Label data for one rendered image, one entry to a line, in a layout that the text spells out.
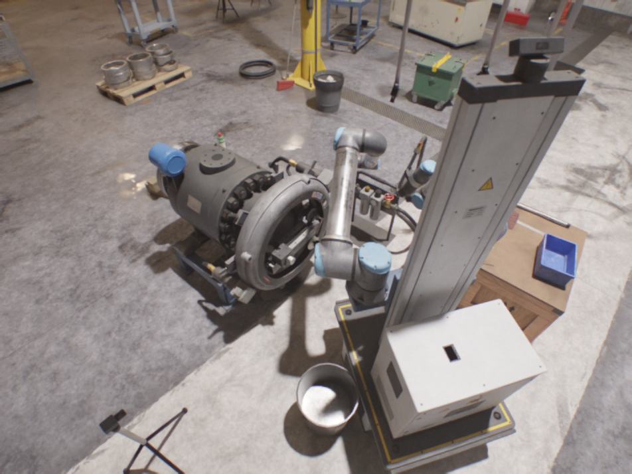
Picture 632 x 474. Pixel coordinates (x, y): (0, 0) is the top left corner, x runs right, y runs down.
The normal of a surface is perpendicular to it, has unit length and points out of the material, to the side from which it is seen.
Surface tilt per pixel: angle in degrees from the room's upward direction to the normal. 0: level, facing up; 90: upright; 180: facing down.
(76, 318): 0
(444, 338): 0
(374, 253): 5
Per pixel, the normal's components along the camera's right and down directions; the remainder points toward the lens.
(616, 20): -0.71, 0.52
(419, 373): 0.00, -0.67
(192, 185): -0.43, -0.08
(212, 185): -0.32, -0.28
